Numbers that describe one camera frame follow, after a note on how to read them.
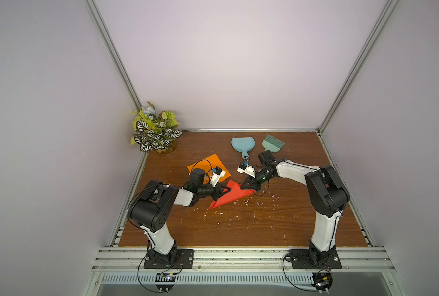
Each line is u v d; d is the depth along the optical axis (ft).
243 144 3.75
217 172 2.68
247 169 2.73
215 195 2.73
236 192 2.88
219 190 2.67
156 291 2.21
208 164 3.51
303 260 2.36
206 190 2.66
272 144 3.72
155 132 2.94
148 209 1.56
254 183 2.67
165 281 2.36
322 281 2.29
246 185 2.82
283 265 2.33
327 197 1.67
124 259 2.49
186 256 2.43
